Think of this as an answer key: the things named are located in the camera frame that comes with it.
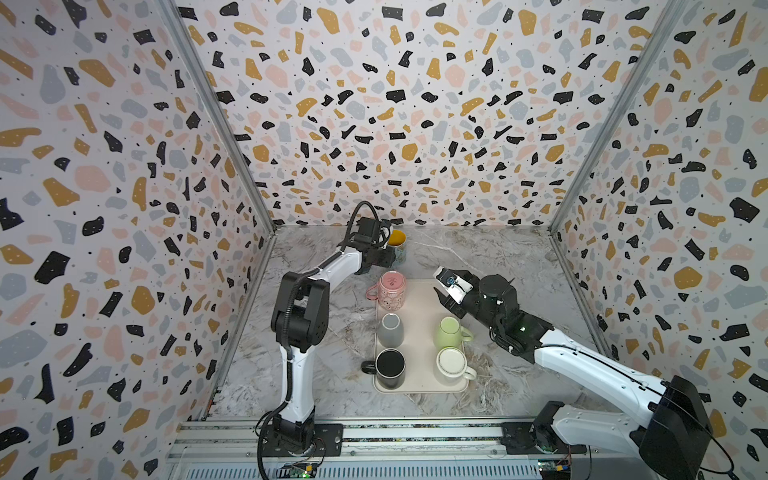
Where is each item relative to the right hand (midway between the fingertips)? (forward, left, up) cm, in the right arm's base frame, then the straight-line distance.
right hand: (442, 272), depth 75 cm
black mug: (-18, +13, -16) cm, 28 cm away
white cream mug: (-16, -3, -19) cm, 25 cm away
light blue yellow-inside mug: (+26, +13, -17) cm, 34 cm away
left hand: (+19, +14, -14) cm, 28 cm away
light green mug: (-9, -3, -17) cm, 19 cm away
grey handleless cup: (-8, +14, -17) cm, 23 cm away
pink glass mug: (+4, +14, -15) cm, 21 cm away
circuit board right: (-38, -27, -27) cm, 54 cm away
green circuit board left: (-40, +34, -25) cm, 58 cm away
